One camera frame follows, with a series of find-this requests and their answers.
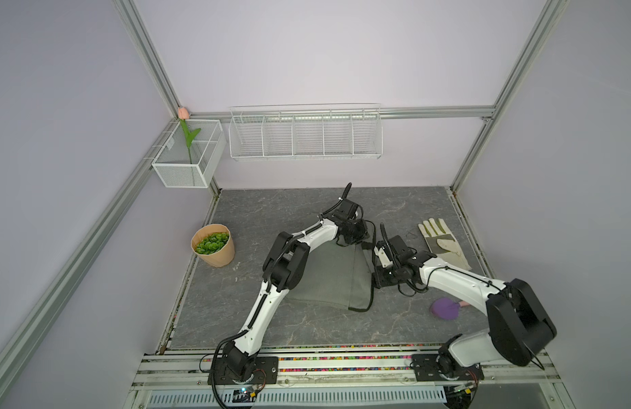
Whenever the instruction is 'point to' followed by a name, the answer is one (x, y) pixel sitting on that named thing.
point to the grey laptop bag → (338, 273)
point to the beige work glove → (443, 243)
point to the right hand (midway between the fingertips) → (376, 276)
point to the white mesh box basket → (192, 155)
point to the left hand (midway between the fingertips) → (373, 236)
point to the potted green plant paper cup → (214, 244)
